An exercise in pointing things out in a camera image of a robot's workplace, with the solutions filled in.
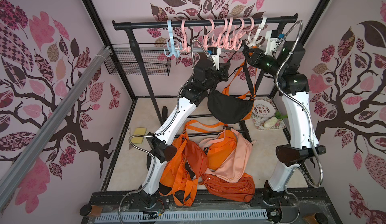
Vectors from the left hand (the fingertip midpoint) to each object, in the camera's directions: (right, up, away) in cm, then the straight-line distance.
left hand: (228, 65), depth 68 cm
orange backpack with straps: (-20, -52, +16) cm, 58 cm away
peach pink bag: (+6, -51, +8) cm, 52 cm away
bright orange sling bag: (+13, -12, +8) cm, 19 cm away
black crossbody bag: (+5, -21, +19) cm, 29 cm away
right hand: (+6, +5, -7) cm, 10 cm away
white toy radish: (+35, -29, +30) cm, 54 cm away
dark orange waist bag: (+8, -61, +4) cm, 62 cm away
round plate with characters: (+37, -19, +44) cm, 60 cm away
